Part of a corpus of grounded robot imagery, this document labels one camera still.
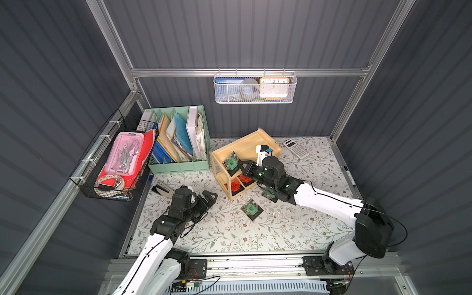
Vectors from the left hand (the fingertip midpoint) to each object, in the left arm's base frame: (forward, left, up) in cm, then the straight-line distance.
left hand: (210, 200), depth 77 cm
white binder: (+34, +12, +10) cm, 37 cm away
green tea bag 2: (+2, -18, -14) cm, 23 cm away
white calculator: (+42, -48, -14) cm, 65 cm away
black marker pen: (+24, -77, -18) cm, 83 cm away
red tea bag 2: (+17, -16, -12) cm, 26 cm away
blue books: (+28, +29, -2) cm, 41 cm away
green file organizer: (+43, +28, +9) cm, 52 cm away
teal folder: (+35, +17, +7) cm, 39 cm away
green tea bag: (+13, -10, +9) cm, 18 cm away
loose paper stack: (+29, +7, +9) cm, 31 cm away
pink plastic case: (+12, +33, +16) cm, 39 cm away
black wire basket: (-1, +39, +20) cm, 44 cm away
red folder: (+20, +27, +16) cm, 37 cm away
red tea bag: (+13, -11, -13) cm, 21 cm away
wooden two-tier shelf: (+26, -16, +6) cm, 31 cm away
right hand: (+12, -13, +12) cm, 21 cm away
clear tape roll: (0, +32, +13) cm, 35 cm away
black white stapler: (+12, +27, -13) cm, 32 cm away
